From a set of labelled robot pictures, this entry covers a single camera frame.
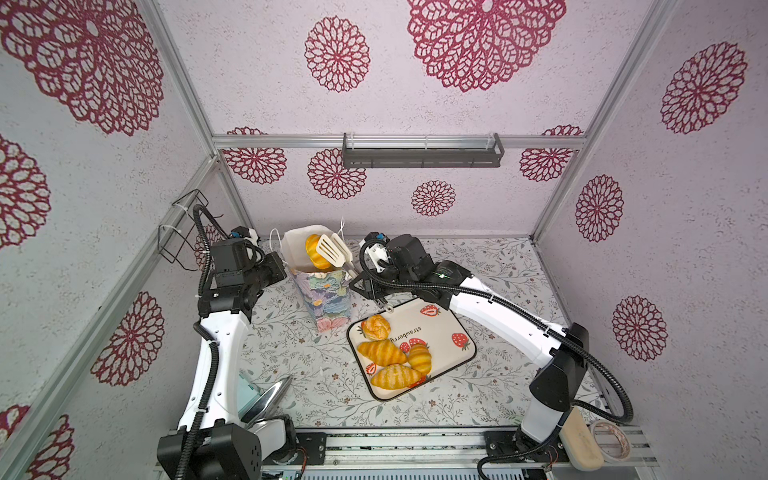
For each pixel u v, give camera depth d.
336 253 0.71
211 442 0.38
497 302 0.49
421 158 0.88
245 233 0.65
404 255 0.55
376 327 0.91
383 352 0.85
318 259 0.74
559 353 0.44
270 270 0.66
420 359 0.85
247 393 0.80
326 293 0.82
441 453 0.74
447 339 0.93
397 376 0.81
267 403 0.81
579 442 0.71
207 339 0.45
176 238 0.74
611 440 0.76
